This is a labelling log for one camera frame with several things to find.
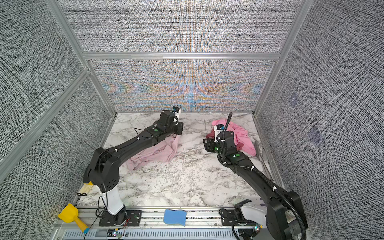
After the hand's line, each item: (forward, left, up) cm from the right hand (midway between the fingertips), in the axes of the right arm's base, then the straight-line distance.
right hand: (206, 139), depth 83 cm
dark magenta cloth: (+14, -5, -13) cm, 20 cm away
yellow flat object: (-21, +67, -16) cm, 72 cm away
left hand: (+10, +13, +2) cm, 17 cm away
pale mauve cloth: (+1, +26, -13) cm, 29 cm away
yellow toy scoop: (-34, +70, -16) cm, 79 cm away
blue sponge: (-34, +17, -18) cm, 42 cm away
